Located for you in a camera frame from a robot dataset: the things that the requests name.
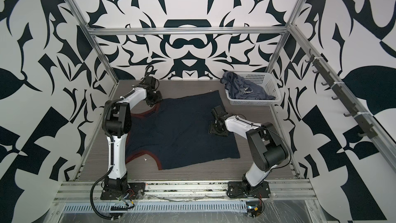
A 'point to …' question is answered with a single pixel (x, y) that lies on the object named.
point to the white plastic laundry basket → (266, 81)
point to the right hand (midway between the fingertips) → (215, 130)
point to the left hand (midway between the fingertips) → (160, 97)
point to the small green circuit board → (253, 208)
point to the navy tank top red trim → (176, 132)
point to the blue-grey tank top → (238, 89)
